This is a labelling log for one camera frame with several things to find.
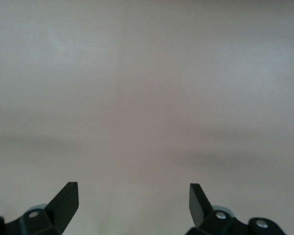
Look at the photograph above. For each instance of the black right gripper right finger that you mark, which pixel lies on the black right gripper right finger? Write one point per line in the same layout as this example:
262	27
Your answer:
198	208

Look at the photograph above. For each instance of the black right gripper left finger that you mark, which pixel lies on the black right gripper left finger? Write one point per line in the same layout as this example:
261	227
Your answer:
61	208

